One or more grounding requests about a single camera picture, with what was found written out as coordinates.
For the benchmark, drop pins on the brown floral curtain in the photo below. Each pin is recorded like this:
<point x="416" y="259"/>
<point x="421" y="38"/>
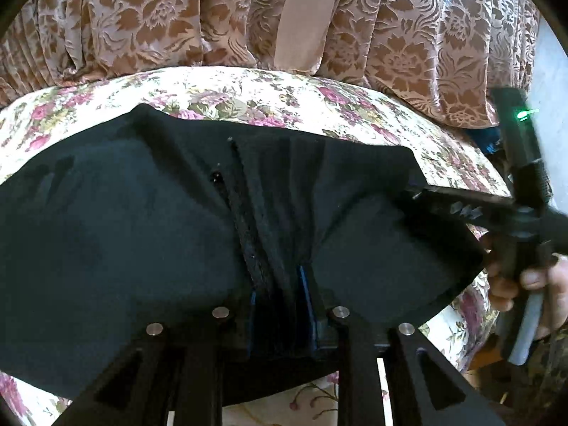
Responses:
<point x="155" y="9"/>

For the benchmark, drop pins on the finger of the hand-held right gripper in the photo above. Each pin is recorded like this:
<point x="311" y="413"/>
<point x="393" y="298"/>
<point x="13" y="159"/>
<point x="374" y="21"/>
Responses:
<point x="466" y="199"/>
<point x="481" y="222"/>

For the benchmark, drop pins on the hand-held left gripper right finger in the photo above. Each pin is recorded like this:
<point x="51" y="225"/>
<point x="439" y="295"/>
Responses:
<point x="307" y="306"/>

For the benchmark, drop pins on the plain pink curtain band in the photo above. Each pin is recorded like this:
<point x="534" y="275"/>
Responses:
<point x="306" y="22"/>

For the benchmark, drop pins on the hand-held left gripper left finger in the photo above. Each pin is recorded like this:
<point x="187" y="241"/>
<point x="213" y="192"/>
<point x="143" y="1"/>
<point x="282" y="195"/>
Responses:
<point x="253" y="317"/>

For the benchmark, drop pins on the black pants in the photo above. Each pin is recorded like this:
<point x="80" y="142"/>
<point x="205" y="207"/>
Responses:
<point x="133" y="230"/>

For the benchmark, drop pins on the floral bed sheet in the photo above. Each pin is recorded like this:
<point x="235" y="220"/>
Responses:
<point x="266" y="93"/>

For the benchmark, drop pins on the person's patterned clothing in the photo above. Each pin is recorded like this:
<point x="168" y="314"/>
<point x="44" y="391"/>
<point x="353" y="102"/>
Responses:
<point x="554" y="372"/>

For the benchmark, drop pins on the blue object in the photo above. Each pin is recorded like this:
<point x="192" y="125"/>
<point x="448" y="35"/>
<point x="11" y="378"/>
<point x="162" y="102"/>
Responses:
<point x="488" y="142"/>

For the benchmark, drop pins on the person's right hand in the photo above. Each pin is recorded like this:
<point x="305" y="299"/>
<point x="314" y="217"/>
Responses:
<point x="503" y="290"/>

